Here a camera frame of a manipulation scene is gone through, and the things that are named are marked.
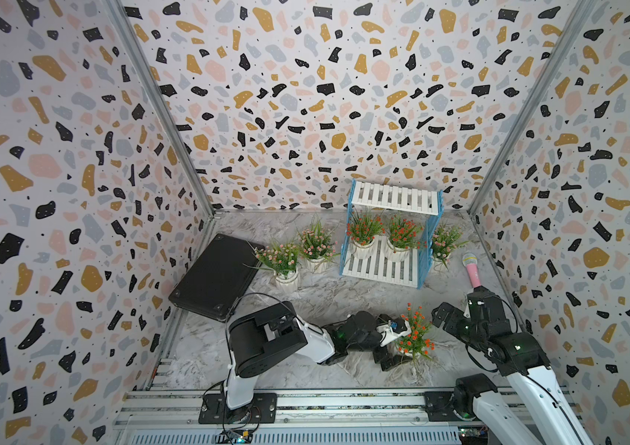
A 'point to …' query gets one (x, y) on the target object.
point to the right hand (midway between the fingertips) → (446, 318)
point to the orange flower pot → (415, 345)
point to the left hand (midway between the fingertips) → (410, 343)
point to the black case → (218, 277)
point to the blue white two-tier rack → (409, 270)
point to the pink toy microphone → (471, 260)
